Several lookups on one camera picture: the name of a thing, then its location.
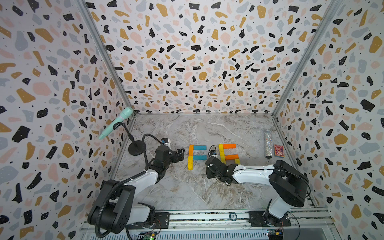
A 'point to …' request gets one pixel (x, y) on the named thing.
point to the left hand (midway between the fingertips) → (180, 150)
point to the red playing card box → (279, 151)
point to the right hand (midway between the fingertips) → (210, 169)
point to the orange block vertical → (191, 150)
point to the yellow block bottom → (190, 163)
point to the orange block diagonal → (231, 157)
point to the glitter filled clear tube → (268, 142)
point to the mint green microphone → (125, 114)
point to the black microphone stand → (136, 147)
